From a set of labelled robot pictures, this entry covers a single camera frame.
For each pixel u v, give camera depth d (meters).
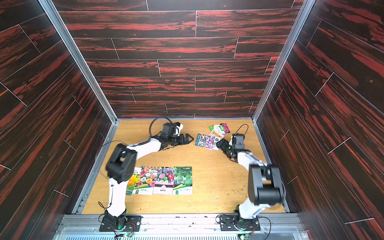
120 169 0.55
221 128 1.15
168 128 0.78
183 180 0.89
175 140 0.86
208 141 1.05
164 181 0.88
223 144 0.85
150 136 0.84
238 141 0.74
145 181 0.88
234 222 0.73
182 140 0.86
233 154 0.70
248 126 0.81
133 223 0.73
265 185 0.45
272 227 0.69
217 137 1.08
